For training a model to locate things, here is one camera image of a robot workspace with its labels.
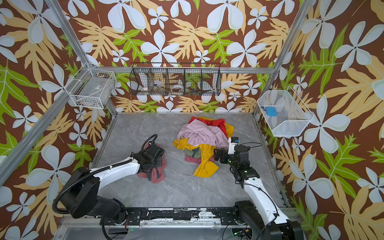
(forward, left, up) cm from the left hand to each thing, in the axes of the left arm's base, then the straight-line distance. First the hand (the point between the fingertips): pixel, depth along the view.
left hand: (157, 158), depth 90 cm
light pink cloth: (+12, -26, +9) cm, 30 cm away
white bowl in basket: (+41, -11, +22) cm, 48 cm away
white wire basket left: (+29, +37, +29) cm, 56 cm away
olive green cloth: (+3, -24, 0) cm, 24 cm away
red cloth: (+28, -42, +1) cm, 50 cm away
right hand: (+1, -37, +10) cm, 38 cm away
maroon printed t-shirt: (-11, -2, +3) cm, 11 cm away
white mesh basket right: (+17, -74, +23) cm, 79 cm away
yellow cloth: (-6, -31, +1) cm, 32 cm away
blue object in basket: (+20, -67, +22) cm, 73 cm away
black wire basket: (+45, -10, +26) cm, 53 cm away
